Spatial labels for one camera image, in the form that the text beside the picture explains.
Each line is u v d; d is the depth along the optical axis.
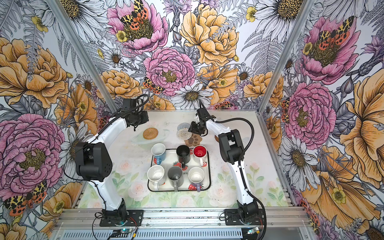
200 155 0.96
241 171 0.64
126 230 0.71
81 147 0.49
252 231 0.72
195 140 1.05
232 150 0.65
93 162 0.50
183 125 1.12
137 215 0.75
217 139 1.05
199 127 0.94
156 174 0.87
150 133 1.08
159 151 0.94
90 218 0.76
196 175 0.87
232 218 0.73
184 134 1.06
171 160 0.95
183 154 0.93
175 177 0.86
